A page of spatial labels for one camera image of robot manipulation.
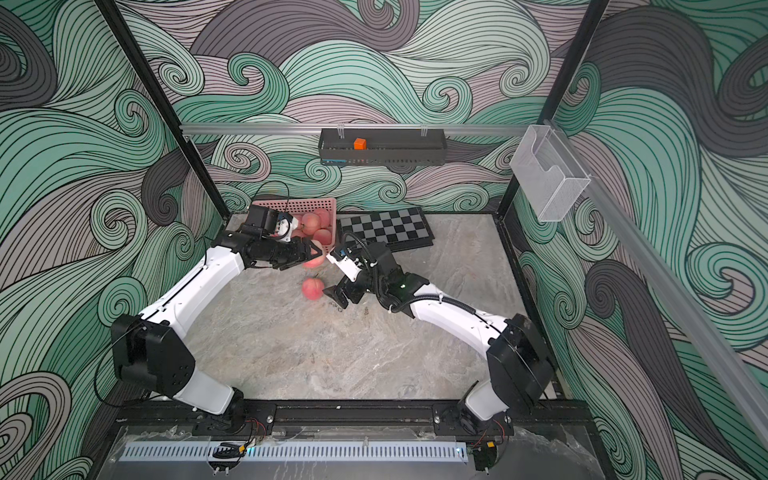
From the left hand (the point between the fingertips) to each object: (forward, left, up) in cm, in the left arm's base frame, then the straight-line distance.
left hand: (312, 252), depth 82 cm
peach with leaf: (+21, +6, -10) cm, 24 cm away
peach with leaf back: (+18, +1, -13) cm, 22 cm away
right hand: (-6, -8, -2) cm, 10 cm away
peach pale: (-3, -2, 0) cm, 4 cm away
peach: (+29, +3, -15) cm, 33 cm away
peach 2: (-3, +2, -15) cm, 16 cm away
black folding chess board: (+25, -26, -17) cm, 40 cm away
